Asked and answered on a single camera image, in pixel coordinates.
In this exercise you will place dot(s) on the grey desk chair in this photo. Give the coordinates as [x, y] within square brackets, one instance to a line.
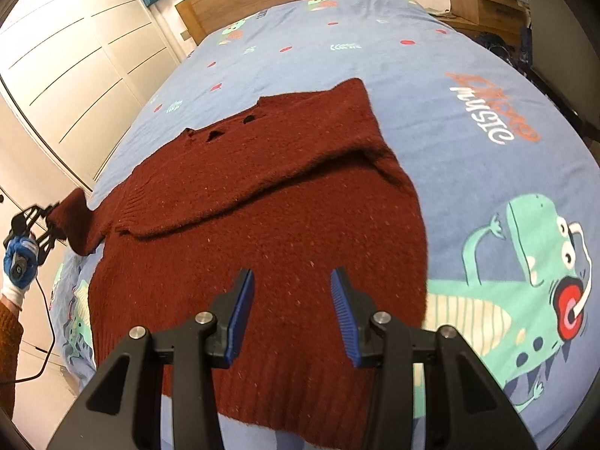
[564, 65]

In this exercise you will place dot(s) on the cream sliding wardrobe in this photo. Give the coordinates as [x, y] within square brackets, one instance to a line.
[80, 71]

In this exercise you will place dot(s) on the wooden bedside cabinet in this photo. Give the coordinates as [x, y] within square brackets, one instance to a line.
[501, 18]

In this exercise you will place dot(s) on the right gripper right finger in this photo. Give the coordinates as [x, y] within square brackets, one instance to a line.
[464, 406]

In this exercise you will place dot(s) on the blue dinosaur print duvet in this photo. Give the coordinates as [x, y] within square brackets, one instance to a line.
[508, 193]

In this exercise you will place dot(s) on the blue gloved left hand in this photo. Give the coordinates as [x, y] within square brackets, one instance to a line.
[20, 267]

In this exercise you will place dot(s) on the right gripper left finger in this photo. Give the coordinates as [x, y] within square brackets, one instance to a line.
[120, 408]

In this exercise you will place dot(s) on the dark red knit sweater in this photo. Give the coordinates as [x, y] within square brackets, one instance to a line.
[292, 188]

